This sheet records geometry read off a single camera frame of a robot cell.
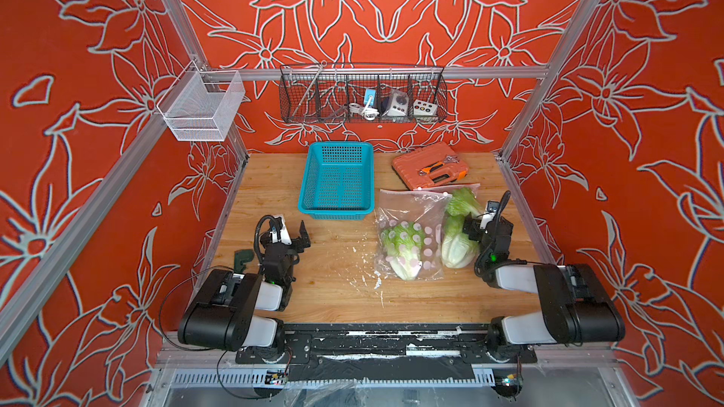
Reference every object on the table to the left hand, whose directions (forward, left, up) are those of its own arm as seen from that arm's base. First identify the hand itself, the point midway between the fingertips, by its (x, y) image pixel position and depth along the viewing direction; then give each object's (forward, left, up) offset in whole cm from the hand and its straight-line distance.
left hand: (288, 223), depth 88 cm
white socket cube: (+36, -43, +20) cm, 60 cm away
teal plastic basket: (+25, -13, -8) cm, 30 cm away
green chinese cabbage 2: (-5, -53, -1) cm, 54 cm away
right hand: (+8, -63, 0) cm, 63 cm away
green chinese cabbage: (-5, -37, -1) cm, 37 cm away
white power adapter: (+33, -34, +23) cm, 53 cm away
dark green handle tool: (-10, +14, -6) cm, 18 cm away
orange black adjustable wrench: (+30, -49, -2) cm, 57 cm away
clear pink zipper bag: (+12, -45, -4) cm, 47 cm away
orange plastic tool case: (+32, -40, -4) cm, 51 cm away
